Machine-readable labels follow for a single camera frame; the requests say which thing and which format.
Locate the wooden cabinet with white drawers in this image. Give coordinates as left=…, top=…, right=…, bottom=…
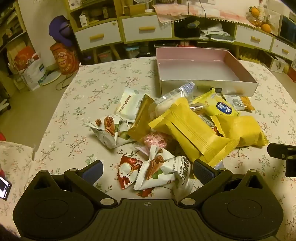
left=65, top=0, right=296, bottom=70

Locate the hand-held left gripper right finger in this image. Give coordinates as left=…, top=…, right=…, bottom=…
left=178, top=159, right=267, bottom=209

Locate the red and white snack packet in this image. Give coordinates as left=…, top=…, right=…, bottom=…
left=117, top=155, right=144, bottom=190

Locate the yellow egg tray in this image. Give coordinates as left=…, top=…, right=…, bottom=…
left=238, top=52, right=258, bottom=62

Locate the white round floor stand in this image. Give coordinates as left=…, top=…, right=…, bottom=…
left=40, top=67, right=80, bottom=87

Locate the clear plastic storage container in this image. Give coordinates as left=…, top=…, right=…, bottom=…
left=122, top=45, right=140, bottom=59

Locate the golden brown snack packet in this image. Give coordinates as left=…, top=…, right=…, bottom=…
left=127, top=94, right=156, bottom=141

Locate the white pecan packet black lettering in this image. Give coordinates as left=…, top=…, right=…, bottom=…
left=134, top=146, right=192, bottom=191

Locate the purple plush toy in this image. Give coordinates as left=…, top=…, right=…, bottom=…
left=48, top=15, right=75, bottom=47

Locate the brown cardboard box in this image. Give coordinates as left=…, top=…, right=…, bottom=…
left=124, top=4, right=149, bottom=16

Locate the pink snack packet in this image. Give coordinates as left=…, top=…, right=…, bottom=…
left=141, top=132, right=173, bottom=153

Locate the shallow pink-lined cardboard box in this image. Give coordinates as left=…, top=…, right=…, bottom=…
left=155, top=47, right=259, bottom=98

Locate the white drawer with wooden handle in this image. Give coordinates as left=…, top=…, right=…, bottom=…
left=235, top=24, right=274, bottom=52
left=121, top=14, right=173, bottom=44
left=74, top=20, right=122, bottom=52
left=270, top=38, right=296, bottom=61

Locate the white red-striped snack packet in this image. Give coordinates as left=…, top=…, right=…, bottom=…
left=115, top=89, right=146, bottom=121

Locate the small white carton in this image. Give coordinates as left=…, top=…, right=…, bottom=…
left=79, top=11, right=88, bottom=27

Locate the small black oven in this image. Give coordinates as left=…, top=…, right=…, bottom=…
left=279, top=14, right=296, bottom=45

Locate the orange patterned bag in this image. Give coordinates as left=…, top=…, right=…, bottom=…
left=49, top=42, right=80, bottom=75

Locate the pile of papers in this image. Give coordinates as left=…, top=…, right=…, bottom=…
left=200, top=23, right=236, bottom=42

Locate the white floral box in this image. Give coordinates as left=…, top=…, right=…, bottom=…
left=269, top=56, right=287, bottom=74

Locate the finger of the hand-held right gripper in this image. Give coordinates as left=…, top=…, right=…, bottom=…
left=267, top=143, right=296, bottom=160

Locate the white shopping bag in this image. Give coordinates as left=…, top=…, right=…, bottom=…
left=21, top=53, right=48, bottom=91

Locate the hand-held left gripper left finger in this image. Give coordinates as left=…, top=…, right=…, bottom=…
left=29, top=160, right=118, bottom=209

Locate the black smartphone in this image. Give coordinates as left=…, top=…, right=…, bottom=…
left=0, top=175, right=12, bottom=201

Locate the yellow packet with blue label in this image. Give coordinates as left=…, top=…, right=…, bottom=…
left=191, top=88, right=239, bottom=117

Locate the white pecan packet green print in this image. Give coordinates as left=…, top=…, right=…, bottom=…
left=89, top=115, right=137, bottom=149

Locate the cluttered wooden shelf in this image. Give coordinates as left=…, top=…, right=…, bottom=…
left=0, top=0, right=31, bottom=93

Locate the large plain yellow snack packet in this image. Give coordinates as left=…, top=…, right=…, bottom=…
left=149, top=97, right=239, bottom=166
left=211, top=114, right=269, bottom=147

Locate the floral chair cover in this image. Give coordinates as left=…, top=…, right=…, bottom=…
left=0, top=140, right=36, bottom=232

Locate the red printed bag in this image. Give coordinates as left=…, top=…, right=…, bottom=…
left=13, top=46, right=36, bottom=69

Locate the black bag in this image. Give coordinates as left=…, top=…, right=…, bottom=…
left=174, top=22, right=201, bottom=39

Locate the grey and orange snack packet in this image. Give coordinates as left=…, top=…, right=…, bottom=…
left=223, top=95, right=255, bottom=112

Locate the pink tasselled cabinet runner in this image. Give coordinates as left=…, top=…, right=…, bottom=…
left=152, top=3, right=258, bottom=29

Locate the clear packet with white cake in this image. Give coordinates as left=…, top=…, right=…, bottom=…
left=148, top=82, right=196, bottom=121

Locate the floral tablecloth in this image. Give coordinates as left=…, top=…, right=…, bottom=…
left=32, top=56, right=296, bottom=241

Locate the small white desk fan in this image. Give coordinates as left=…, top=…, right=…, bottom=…
left=138, top=0, right=155, bottom=12

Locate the white gift bag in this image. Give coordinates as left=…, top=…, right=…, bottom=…
left=264, top=6, right=282, bottom=36

